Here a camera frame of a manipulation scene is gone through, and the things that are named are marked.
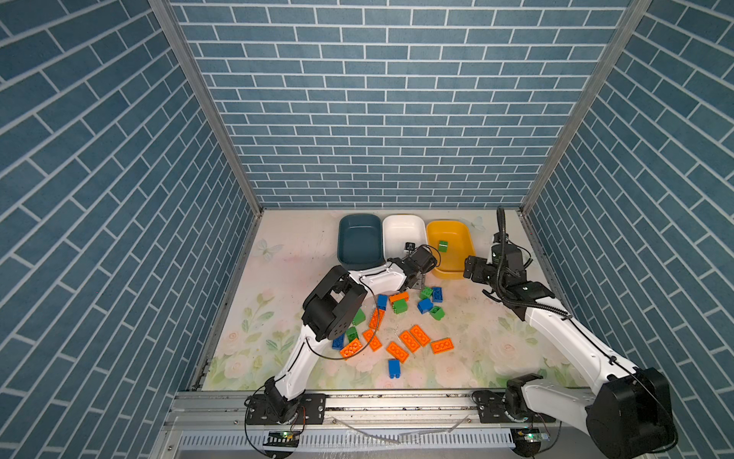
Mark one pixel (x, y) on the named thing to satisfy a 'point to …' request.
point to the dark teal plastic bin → (359, 242)
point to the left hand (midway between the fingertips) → (410, 277)
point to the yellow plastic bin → (453, 241)
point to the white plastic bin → (398, 229)
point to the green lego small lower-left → (352, 334)
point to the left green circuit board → (283, 439)
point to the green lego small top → (426, 293)
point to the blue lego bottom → (394, 368)
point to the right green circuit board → (527, 441)
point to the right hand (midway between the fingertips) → (476, 258)
